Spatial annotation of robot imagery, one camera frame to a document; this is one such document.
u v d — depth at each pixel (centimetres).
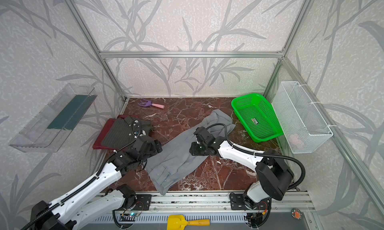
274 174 43
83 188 44
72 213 42
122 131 93
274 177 43
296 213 71
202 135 65
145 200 74
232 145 54
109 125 99
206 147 63
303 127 61
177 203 75
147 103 117
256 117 109
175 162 85
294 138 74
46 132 64
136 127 97
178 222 67
